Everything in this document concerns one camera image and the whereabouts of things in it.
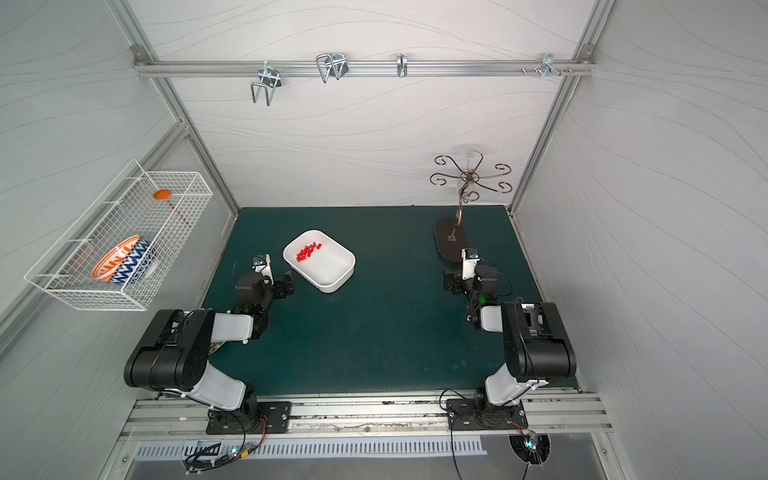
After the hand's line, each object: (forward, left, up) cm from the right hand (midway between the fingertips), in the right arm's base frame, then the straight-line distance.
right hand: (461, 266), depth 95 cm
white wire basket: (-2, +84, +26) cm, 88 cm away
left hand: (-6, +59, +1) cm, 60 cm away
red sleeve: (+10, +50, -5) cm, 51 cm away
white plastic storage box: (+5, +49, -6) cm, 49 cm away
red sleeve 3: (+5, +55, -5) cm, 56 cm away
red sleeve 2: (+9, +54, -5) cm, 55 cm away
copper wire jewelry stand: (+14, +2, -5) cm, 15 cm away
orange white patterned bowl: (-24, +82, +29) cm, 90 cm away
